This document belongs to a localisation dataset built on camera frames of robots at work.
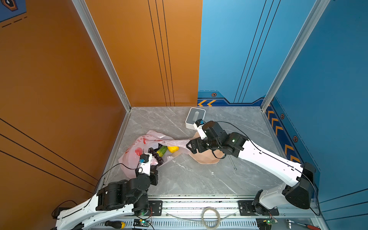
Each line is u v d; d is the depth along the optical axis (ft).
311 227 2.21
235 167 2.86
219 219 2.28
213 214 2.42
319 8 2.29
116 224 2.22
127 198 1.58
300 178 1.32
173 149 2.93
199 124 2.11
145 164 1.86
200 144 2.08
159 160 2.77
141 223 2.32
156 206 2.44
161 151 2.98
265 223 2.30
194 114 3.60
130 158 2.35
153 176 1.93
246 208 2.38
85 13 2.33
